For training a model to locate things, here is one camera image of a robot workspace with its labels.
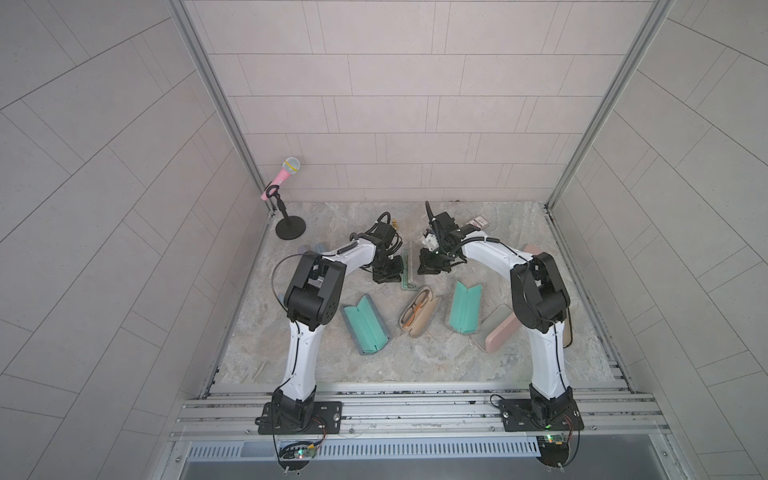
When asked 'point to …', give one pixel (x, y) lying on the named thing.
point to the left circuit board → (294, 453)
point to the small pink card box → (480, 222)
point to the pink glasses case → (532, 248)
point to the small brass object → (407, 228)
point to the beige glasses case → (419, 312)
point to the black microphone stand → (291, 227)
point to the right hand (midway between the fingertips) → (417, 269)
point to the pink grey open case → (500, 325)
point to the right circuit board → (554, 449)
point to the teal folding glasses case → (466, 306)
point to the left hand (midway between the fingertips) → (407, 275)
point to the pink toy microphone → (291, 166)
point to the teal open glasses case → (365, 325)
